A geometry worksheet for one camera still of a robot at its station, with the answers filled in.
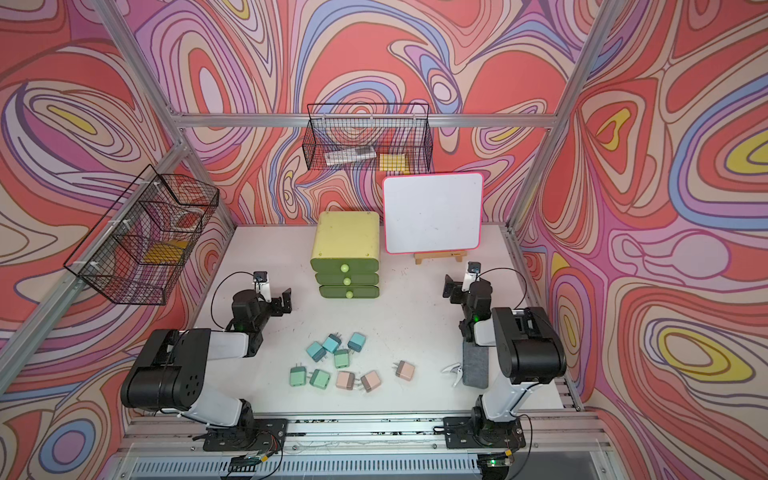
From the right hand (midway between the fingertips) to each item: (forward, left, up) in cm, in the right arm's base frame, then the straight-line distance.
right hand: (462, 282), depth 97 cm
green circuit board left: (-46, +61, -7) cm, 77 cm away
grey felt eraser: (-26, +1, -3) cm, 26 cm away
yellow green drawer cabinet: (+2, +36, +17) cm, 40 cm away
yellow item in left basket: (-6, +78, +27) cm, 83 cm away
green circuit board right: (-47, 0, -7) cm, 48 cm away
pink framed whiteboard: (+22, +8, +11) cm, 26 cm away
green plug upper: (-22, +39, -5) cm, 45 cm away
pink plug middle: (-29, +30, -3) cm, 42 cm away
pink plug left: (-29, +37, -3) cm, 47 cm away
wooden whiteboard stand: (+13, +6, -1) cm, 14 cm away
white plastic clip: (-26, +6, -5) cm, 27 cm away
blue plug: (-17, +35, -3) cm, 39 cm away
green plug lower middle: (-28, +44, -3) cm, 53 cm away
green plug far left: (-27, +51, -4) cm, 57 cm away
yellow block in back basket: (+26, +21, +29) cm, 44 cm away
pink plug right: (-26, +21, -4) cm, 34 cm away
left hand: (-1, +60, +2) cm, 60 cm away
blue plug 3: (-20, +46, -3) cm, 51 cm away
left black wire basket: (-5, +88, +25) cm, 91 cm away
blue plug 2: (-18, +42, -3) cm, 46 cm away
